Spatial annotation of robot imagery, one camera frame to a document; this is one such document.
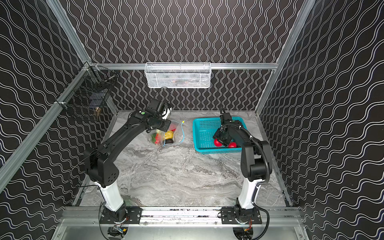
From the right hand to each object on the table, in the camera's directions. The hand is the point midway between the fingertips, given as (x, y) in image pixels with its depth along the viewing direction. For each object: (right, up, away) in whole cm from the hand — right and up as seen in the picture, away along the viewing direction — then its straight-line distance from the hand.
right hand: (219, 140), depth 96 cm
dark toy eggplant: (-32, -1, +1) cm, 32 cm away
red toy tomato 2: (+8, -3, -2) cm, 9 cm away
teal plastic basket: (-9, +7, +10) cm, 15 cm away
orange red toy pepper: (-41, 0, +1) cm, 41 cm away
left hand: (-29, +10, -11) cm, 33 cm away
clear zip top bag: (-28, +3, +2) cm, 29 cm away
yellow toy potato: (-33, +3, +4) cm, 33 cm away
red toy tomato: (-2, -2, -3) cm, 4 cm away
